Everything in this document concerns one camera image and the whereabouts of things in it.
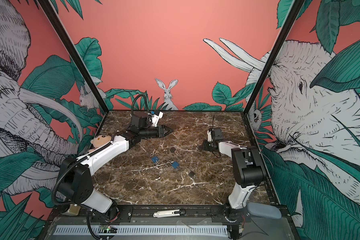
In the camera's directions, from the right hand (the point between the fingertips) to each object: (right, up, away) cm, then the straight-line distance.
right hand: (202, 143), depth 98 cm
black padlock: (-20, -5, +1) cm, 21 cm away
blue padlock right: (-18, -13, -6) cm, 23 cm away
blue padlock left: (-31, -10, -5) cm, 33 cm away
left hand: (-18, +10, -20) cm, 29 cm away
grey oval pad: (+29, -32, -23) cm, 48 cm away
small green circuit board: (-49, -38, -28) cm, 68 cm away
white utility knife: (-20, -33, -23) cm, 45 cm away
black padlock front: (-8, -18, -9) cm, 22 cm away
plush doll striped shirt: (-65, +3, -5) cm, 66 cm away
